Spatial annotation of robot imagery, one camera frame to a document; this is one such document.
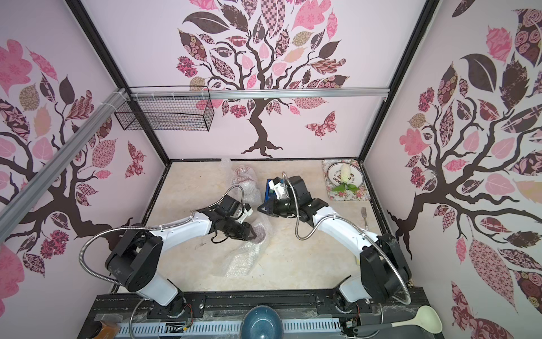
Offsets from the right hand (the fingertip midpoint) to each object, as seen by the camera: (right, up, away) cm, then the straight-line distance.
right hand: (259, 206), depth 77 cm
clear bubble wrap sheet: (-5, -20, +3) cm, 21 cm away
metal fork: (+48, -7, +20) cm, 53 cm away
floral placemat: (+35, +2, +27) cm, 45 cm away
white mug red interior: (0, -12, +8) cm, 14 cm away
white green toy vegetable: (+43, +13, +31) cm, 54 cm away
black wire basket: (-43, +43, +17) cm, 63 cm away
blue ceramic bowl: (+1, -38, -8) cm, 39 cm away
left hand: (-4, -15, +8) cm, 17 cm away
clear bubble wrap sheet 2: (-5, +3, +17) cm, 18 cm away
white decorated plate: (+50, +13, +33) cm, 61 cm away
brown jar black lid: (-53, -40, -9) cm, 67 cm away
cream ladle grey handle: (+57, -37, -7) cm, 69 cm away
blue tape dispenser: (+3, +3, +20) cm, 20 cm away
